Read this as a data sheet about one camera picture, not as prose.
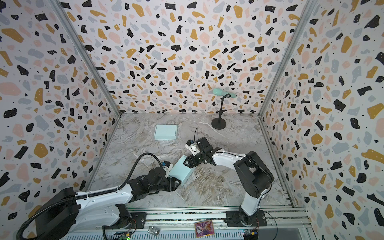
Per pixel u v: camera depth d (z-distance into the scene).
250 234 0.72
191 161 0.80
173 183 0.75
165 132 1.07
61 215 0.40
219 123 1.15
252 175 0.48
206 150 0.74
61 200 0.43
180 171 0.83
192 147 0.82
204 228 0.70
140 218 0.74
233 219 0.75
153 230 0.70
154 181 0.65
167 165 0.77
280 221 0.75
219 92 0.90
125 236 0.70
